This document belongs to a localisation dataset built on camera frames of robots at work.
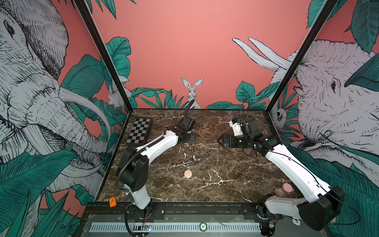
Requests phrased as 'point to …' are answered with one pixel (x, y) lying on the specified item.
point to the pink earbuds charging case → (188, 174)
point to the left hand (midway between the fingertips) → (192, 135)
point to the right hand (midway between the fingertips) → (223, 139)
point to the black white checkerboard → (139, 132)
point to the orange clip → (112, 202)
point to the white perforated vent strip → (177, 226)
